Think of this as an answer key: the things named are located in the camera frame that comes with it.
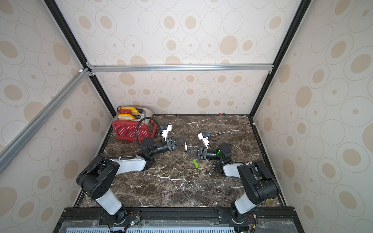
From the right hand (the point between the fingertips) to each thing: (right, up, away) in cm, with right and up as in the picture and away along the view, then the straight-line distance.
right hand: (187, 158), depth 73 cm
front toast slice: (-40, +23, +17) cm, 49 cm away
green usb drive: (+5, -7, +19) cm, 21 cm away
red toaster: (-41, +14, +21) cm, 48 cm away
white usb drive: (-1, +6, +1) cm, 6 cm away
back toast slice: (-35, +26, +22) cm, 49 cm away
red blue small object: (+30, +27, +51) cm, 65 cm away
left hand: (0, +8, 0) cm, 8 cm away
